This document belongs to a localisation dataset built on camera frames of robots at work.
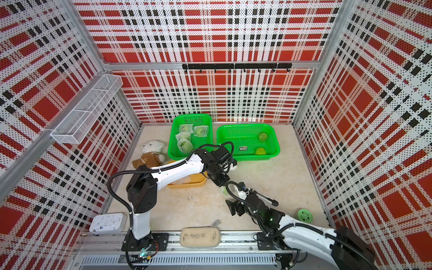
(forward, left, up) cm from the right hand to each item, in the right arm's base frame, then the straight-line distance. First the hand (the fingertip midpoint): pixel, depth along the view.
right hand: (236, 195), depth 83 cm
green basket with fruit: (+38, -11, -5) cm, 40 cm away
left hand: (+4, +5, +4) cm, 8 cm away
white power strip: (-13, +59, +1) cm, 60 cm away
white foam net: (+3, +2, 0) cm, 4 cm away
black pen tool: (-1, -16, -4) cm, 17 cm away
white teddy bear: (+23, +47, +4) cm, 53 cm away
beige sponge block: (-18, +16, 0) cm, 25 cm away
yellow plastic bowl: (+8, +24, 0) cm, 26 cm away
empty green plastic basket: (+42, +30, +1) cm, 52 cm away
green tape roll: (-9, -32, 0) cm, 33 cm away
